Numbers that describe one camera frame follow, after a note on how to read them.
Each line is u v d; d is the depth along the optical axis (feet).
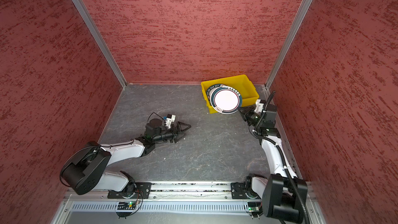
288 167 1.48
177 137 2.48
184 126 2.51
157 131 2.27
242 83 3.89
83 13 2.66
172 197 2.39
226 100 2.75
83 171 1.42
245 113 2.33
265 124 2.05
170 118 2.67
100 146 1.60
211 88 3.64
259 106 2.48
